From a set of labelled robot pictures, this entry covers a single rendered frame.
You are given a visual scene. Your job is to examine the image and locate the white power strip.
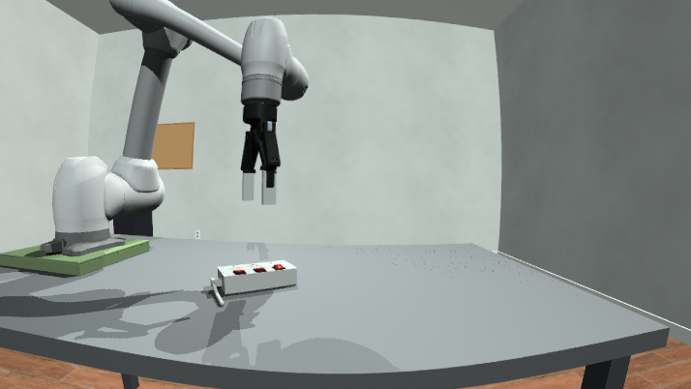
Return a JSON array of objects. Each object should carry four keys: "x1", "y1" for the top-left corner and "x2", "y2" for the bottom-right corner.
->
[{"x1": 211, "y1": 260, "x2": 297, "y2": 306}]

